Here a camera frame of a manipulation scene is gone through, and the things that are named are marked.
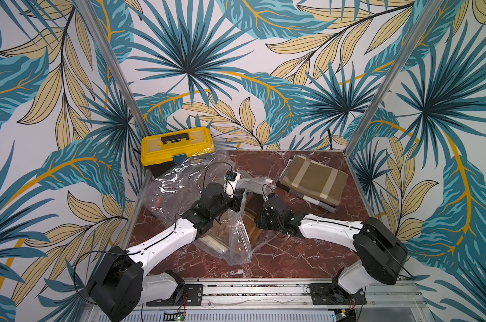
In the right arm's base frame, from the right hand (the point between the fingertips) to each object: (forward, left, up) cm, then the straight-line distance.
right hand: (258, 219), depth 88 cm
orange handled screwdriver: (+9, +46, 0) cm, 47 cm away
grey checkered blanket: (+17, -34, 0) cm, 38 cm away
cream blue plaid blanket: (-8, +18, -2) cm, 20 cm away
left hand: (+5, +6, +15) cm, 17 cm away
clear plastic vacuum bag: (+17, +38, +1) cm, 41 cm away
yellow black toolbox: (+31, +46, +12) cm, 57 cm away
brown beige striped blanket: (+32, -27, -1) cm, 42 cm away
